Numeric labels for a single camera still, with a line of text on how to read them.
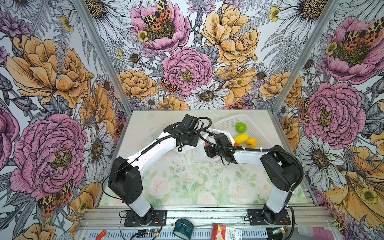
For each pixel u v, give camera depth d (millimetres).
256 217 737
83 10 717
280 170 485
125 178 432
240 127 1048
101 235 701
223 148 742
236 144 983
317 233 688
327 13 739
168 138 543
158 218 735
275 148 541
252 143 964
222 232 675
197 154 885
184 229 647
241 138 1004
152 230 710
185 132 594
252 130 1024
